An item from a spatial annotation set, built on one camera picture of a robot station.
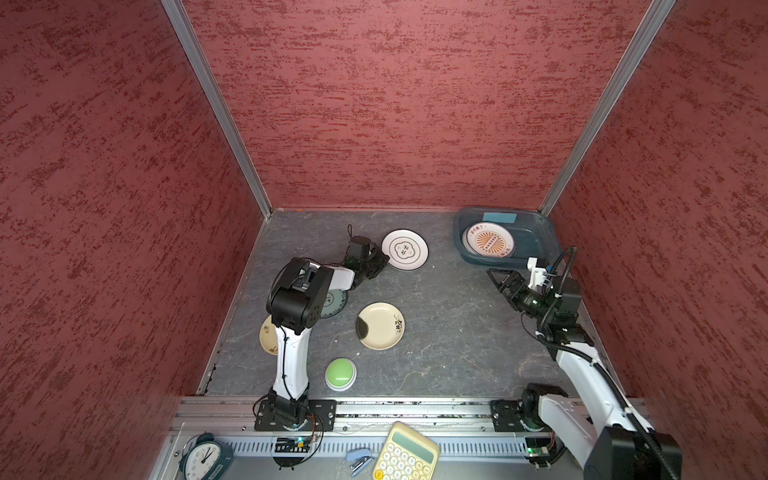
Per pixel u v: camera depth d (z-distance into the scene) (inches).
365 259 33.9
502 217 44.8
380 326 35.2
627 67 31.6
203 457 25.7
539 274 29.2
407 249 41.9
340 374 31.2
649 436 15.7
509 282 28.0
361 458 26.3
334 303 37.3
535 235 45.0
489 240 42.4
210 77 32.6
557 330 23.9
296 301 21.8
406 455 26.4
